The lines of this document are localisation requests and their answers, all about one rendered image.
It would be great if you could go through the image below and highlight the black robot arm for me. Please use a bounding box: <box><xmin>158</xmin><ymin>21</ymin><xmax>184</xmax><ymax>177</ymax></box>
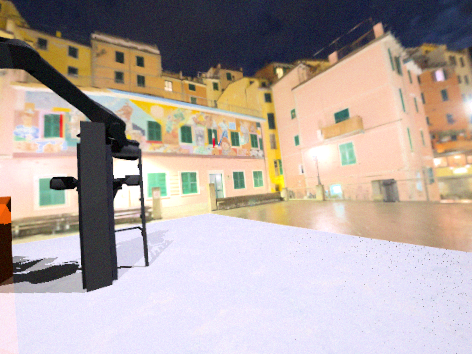
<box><xmin>0</xmin><ymin>36</ymin><xmax>140</xmax><ymax>154</ymax></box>

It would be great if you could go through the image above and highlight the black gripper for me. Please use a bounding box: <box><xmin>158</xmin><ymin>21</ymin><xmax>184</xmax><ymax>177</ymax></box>
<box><xmin>50</xmin><ymin>157</ymin><xmax>139</xmax><ymax>201</ymax></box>

